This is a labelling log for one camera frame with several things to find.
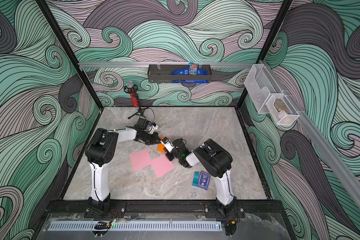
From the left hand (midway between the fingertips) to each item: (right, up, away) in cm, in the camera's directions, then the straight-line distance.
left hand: (161, 139), depth 99 cm
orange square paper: (0, -4, -3) cm, 5 cm away
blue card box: (+26, -20, -18) cm, 37 cm away
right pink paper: (+1, -14, -9) cm, 17 cm away
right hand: (+4, -5, -1) cm, 7 cm away
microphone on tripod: (-20, +35, 0) cm, 40 cm away
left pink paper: (-13, -12, -6) cm, 18 cm away
